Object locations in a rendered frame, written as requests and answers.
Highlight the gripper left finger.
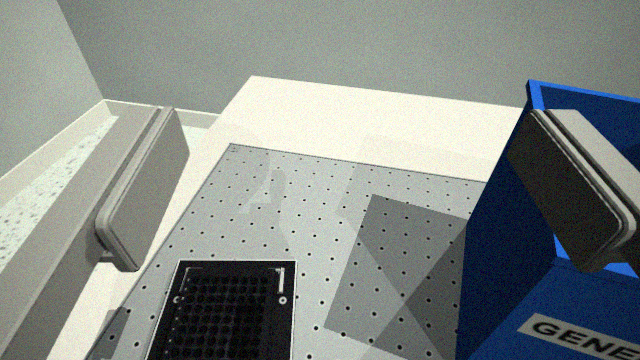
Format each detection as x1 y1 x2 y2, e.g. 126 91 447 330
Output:
0 106 190 360

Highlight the grey flat base plate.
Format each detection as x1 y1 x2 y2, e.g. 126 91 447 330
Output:
83 143 487 360

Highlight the blue open-top bin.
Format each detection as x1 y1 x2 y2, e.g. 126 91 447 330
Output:
455 79 640 360

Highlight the black well plate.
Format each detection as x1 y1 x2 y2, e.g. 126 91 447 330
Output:
161 268 279 360

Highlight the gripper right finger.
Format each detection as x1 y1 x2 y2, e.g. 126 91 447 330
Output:
507 109 640 279

